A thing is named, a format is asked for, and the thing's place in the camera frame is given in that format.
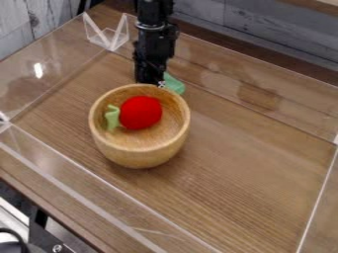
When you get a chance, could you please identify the light wooden bowl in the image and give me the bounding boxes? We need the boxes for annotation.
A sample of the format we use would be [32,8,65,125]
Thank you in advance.
[88,84,191,169]

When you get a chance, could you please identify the black cable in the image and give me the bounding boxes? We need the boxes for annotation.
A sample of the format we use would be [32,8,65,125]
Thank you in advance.
[0,226,33,253]

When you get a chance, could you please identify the green foam block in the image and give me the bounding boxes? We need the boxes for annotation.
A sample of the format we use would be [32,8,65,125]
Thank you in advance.
[164,72,185,95]

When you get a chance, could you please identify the red plush strawberry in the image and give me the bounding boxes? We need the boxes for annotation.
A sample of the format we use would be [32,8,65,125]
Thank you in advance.
[104,96,163,130]

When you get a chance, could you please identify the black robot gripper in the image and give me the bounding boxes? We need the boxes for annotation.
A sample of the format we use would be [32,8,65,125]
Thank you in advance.
[133,21,179,88]

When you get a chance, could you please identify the clear acrylic corner bracket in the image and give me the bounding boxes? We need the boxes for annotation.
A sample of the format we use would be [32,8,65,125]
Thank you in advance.
[81,13,131,52]

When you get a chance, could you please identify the black metal table frame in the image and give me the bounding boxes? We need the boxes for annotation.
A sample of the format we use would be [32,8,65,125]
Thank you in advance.
[28,207,80,253]

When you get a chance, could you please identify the clear acrylic tray walls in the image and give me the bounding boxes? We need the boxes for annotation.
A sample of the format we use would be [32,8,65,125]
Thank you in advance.
[0,19,338,253]

